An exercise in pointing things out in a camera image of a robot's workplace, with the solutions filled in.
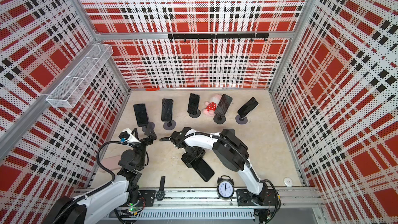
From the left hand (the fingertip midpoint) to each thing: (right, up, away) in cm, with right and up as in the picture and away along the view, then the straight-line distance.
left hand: (145, 128), depth 79 cm
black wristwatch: (+10, -32, -4) cm, 33 cm away
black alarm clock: (+41, -29, -4) cm, 51 cm away
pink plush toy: (+35, +11, +25) cm, 45 cm away
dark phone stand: (+24, +4, +23) cm, 34 cm away
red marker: (-14, +25, +48) cm, 56 cm away
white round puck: (+74, -28, -1) cm, 79 cm away
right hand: (+27, -20, +5) cm, 34 cm away
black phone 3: (+57, +10, +15) cm, 60 cm away
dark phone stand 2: (+41, +1, +25) cm, 48 cm away
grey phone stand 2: (+7, -2, +22) cm, 24 cm away
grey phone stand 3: (+55, +1, +23) cm, 59 cm away
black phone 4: (+31, -23, +4) cm, 38 cm away
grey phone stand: (+4, 0, -4) cm, 5 cm away
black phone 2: (+24, +13, +17) cm, 32 cm away
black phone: (+7, +11, +17) cm, 21 cm away
